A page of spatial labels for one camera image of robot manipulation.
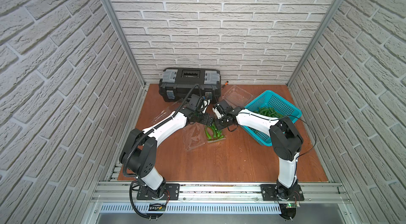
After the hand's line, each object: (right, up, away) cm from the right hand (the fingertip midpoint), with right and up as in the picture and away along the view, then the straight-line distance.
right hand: (219, 124), depth 94 cm
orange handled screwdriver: (+7, +27, +28) cm, 40 cm away
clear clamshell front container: (-14, -6, -2) cm, 16 cm away
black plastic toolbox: (-27, +25, +3) cm, 37 cm away
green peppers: (+34, +7, +9) cm, 36 cm away
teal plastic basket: (+40, +13, +7) cm, 42 cm away
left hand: (-5, +6, -6) cm, 10 cm away
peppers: (-4, -5, -2) cm, 7 cm away
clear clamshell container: (+15, +17, +19) cm, 30 cm away
